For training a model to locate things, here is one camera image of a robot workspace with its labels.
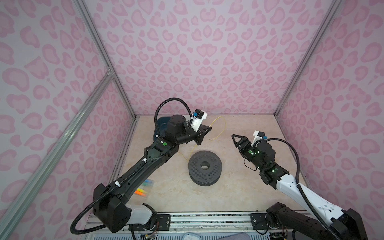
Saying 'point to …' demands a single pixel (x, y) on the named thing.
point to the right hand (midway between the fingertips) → (233, 138)
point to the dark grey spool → (205, 177)
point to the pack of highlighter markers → (145, 188)
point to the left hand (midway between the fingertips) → (211, 125)
